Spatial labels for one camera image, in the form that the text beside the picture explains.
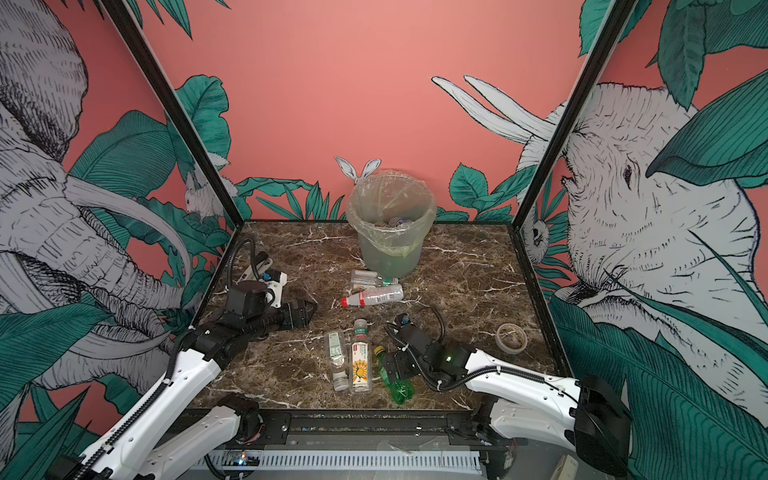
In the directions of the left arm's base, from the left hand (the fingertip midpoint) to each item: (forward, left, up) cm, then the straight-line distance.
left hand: (303, 303), depth 77 cm
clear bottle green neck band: (+18, -14, -16) cm, 28 cm away
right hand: (-12, -23, -10) cm, 28 cm away
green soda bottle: (-19, -25, -12) cm, 34 cm away
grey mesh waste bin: (+24, -19, -12) cm, 32 cm away
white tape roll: (-4, -60, -18) cm, 63 cm away
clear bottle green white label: (-9, -7, -13) cm, 17 cm away
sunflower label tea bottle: (-11, -15, -12) cm, 22 cm away
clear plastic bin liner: (+40, -26, -4) cm, 48 cm away
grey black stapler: (+25, +22, -16) cm, 37 cm away
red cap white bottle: (+10, -21, -13) cm, 26 cm away
